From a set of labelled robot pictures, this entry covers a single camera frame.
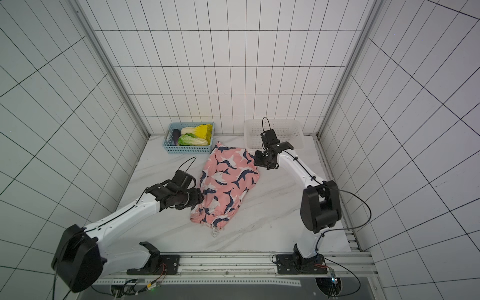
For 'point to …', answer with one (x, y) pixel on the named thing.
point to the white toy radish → (187, 130)
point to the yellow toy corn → (204, 131)
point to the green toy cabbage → (191, 139)
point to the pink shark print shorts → (227, 174)
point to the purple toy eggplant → (177, 133)
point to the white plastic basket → (290, 130)
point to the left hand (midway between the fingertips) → (195, 203)
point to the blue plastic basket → (170, 148)
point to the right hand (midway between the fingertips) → (250, 162)
